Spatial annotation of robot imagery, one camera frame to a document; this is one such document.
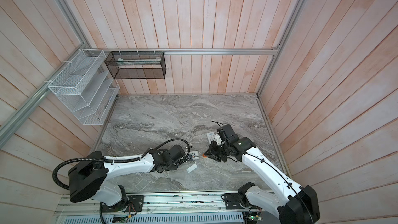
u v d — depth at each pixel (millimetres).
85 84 726
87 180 427
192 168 842
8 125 521
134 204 731
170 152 655
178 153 660
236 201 731
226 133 604
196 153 872
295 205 377
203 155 768
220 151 694
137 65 1046
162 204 747
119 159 497
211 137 952
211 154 672
